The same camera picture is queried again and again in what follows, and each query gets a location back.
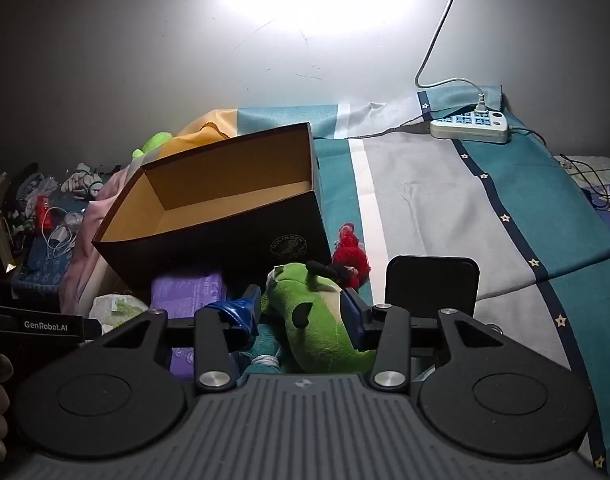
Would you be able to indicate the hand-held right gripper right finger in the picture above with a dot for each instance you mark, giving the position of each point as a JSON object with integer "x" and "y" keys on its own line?
{"x": 352, "y": 317}

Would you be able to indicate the red packet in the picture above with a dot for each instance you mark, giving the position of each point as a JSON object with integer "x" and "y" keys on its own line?
{"x": 43, "y": 212}

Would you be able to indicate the dark brown cardboard box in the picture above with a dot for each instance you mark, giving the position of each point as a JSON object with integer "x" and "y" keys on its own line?
{"x": 210, "y": 260}

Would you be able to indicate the green frog plush toy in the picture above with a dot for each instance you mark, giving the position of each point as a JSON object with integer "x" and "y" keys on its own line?
{"x": 155, "y": 142}

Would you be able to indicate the orange yellow cloth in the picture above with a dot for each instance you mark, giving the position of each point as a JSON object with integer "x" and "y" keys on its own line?
{"x": 210, "y": 127}

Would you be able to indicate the white towel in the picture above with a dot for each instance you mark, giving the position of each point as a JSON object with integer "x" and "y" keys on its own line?
{"x": 115, "y": 310}

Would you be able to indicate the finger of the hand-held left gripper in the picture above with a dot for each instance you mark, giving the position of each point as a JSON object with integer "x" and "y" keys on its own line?
{"x": 91, "y": 328}

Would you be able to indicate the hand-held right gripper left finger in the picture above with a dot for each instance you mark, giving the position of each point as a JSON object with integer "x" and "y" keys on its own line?
{"x": 247, "y": 310}

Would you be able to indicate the purple plastic packet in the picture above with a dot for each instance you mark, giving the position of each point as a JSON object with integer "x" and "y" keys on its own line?
{"x": 185, "y": 290}

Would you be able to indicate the red yarn scrubber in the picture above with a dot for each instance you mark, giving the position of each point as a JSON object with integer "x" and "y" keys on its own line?
{"x": 352, "y": 255}

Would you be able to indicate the green pear plush toy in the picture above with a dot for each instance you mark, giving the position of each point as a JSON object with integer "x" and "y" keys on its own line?
{"x": 320, "y": 330}

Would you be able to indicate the teal grey striped blanket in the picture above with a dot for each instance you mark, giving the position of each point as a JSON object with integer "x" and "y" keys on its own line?
{"x": 435, "y": 220}

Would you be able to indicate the white knitted glove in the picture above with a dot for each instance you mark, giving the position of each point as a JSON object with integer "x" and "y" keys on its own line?
{"x": 77, "y": 180}
{"x": 97, "y": 185}

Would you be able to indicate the pink cloth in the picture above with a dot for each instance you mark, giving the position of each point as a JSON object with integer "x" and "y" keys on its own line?
{"x": 90, "y": 240}

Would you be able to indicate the blue printed cloth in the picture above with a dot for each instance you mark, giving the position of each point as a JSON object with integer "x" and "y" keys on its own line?
{"x": 602, "y": 195}

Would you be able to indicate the white power strip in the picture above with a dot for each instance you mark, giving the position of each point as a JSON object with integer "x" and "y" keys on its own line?
{"x": 485, "y": 132}

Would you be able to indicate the black white striped cloth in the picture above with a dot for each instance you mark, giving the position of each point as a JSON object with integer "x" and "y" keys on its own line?
{"x": 27, "y": 190}

